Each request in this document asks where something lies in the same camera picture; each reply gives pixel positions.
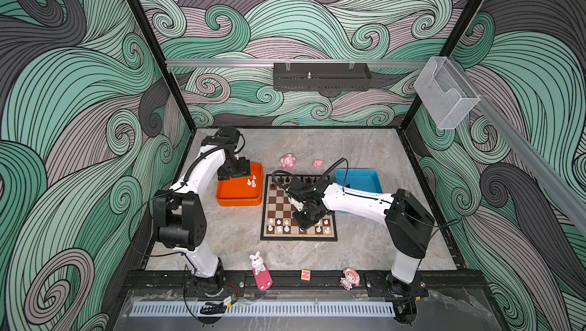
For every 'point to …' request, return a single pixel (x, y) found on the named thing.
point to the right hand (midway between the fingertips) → (301, 225)
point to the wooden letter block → (305, 274)
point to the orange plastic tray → (236, 192)
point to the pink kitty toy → (288, 160)
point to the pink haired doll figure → (352, 277)
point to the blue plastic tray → (366, 180)
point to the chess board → (278, 221)
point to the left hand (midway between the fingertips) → (239, 172)
